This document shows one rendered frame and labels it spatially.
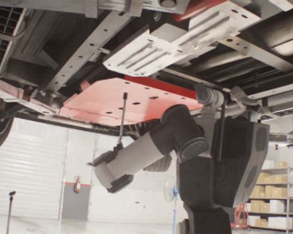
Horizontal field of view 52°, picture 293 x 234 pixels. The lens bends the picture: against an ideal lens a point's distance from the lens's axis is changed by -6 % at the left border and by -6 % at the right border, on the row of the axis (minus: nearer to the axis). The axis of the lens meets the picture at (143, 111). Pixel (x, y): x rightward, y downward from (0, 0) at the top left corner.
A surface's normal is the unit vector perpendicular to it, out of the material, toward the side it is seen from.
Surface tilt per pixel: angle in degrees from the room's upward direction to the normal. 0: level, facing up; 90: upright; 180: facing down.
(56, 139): 90
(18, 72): 90
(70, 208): 90
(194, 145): 143
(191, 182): 111
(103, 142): 90
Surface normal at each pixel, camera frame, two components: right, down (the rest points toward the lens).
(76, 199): 0.51, -0.18
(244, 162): -0.60, -0.09
